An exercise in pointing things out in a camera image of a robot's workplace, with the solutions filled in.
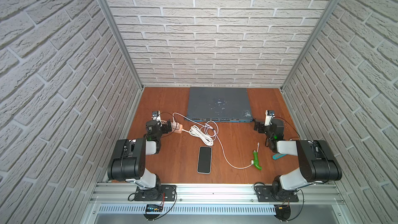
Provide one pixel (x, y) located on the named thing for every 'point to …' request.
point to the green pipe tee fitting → (256, 162)
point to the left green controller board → (154, 208)
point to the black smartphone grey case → (204, 165)
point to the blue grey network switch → (226, 104)
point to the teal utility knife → (278, 155)
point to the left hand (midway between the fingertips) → (159, 117)
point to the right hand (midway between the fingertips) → (258, 118)
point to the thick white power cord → (196, 131)
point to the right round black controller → (282, 212)
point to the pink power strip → (178, 131)
